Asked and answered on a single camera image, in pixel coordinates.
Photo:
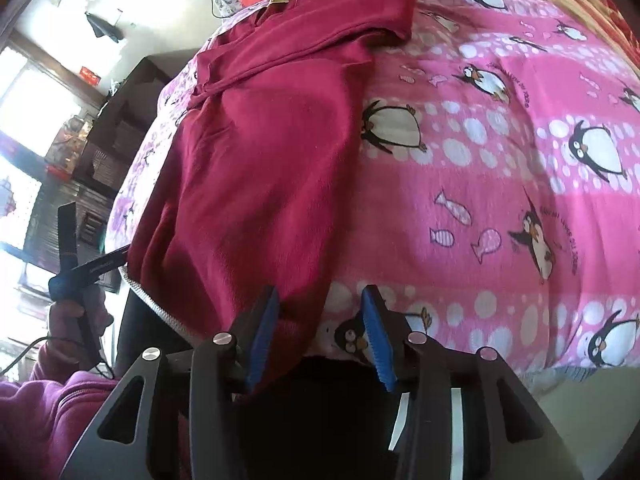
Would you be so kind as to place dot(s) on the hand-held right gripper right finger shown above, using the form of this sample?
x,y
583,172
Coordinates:
x,y
377,335

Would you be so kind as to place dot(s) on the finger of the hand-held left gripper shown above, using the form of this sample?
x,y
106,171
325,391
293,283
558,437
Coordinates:
x,y
66,235
102,263

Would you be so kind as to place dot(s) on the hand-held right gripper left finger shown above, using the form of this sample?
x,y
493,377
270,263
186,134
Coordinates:
x,y
265,330

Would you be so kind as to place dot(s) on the dark red fleece garment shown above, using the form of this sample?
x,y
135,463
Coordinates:
x,y
260,160

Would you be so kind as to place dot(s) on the person's left forearm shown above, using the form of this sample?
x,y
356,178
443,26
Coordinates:
x,y
45,410

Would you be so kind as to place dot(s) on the person's left hand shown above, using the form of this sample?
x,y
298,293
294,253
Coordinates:
x,y
62,322

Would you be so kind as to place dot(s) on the person's dark pants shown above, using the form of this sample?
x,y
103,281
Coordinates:
x,y
340,410

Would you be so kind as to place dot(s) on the window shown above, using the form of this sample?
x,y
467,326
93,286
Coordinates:
x,y
30,125

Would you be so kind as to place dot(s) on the dark wooden cabinet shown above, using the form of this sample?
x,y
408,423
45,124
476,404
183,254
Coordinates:
x,y
125,105

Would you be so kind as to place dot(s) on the pink penguin print blanket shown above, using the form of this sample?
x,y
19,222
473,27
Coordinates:
x,y
475,210

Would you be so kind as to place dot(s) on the dark hanging cloth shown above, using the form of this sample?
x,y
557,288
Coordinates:
x,y
102,27

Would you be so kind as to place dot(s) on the red paper wall decoration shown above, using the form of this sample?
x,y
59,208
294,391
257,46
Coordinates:
x,y
90,75

